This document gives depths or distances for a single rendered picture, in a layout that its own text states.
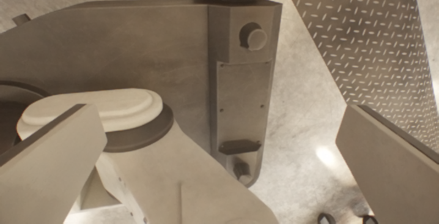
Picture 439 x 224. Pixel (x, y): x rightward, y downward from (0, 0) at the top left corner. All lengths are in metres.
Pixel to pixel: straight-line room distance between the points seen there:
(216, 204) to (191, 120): 0.33
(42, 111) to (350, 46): 0.78
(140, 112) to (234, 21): 0.23
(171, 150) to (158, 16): 0.25
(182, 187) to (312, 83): 0.64
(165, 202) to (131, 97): 0.18
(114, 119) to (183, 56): 0.19
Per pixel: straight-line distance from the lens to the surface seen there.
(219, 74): 0.47
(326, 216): 1.44
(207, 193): 0.26
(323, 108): 0.91
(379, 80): 0.95
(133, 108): 0.35
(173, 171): 0.31
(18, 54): 0.54
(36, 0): 0.69
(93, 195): 0.50
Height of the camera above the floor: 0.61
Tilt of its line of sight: 59 degrees down
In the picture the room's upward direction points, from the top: 158 degrees clockwise
